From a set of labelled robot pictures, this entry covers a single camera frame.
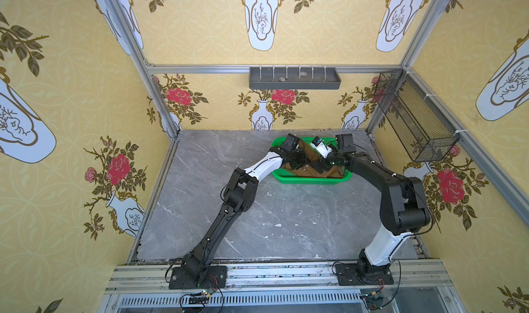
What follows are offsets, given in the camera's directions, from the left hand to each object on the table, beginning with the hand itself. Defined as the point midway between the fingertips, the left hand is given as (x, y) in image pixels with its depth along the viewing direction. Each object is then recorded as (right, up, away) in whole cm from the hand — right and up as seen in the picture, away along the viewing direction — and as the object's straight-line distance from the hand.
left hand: (314, 162), depth 102 cm
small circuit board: (-46, -46, -31) cm, 72 cm away
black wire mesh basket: (+34, +14, -27) cm, 46 cm away
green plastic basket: (-8, -7, -8) cm, 13 cm away
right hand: (0, +3, -6) cm, 7 cm away
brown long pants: (-4, -3, -7) cm, 9 cm away
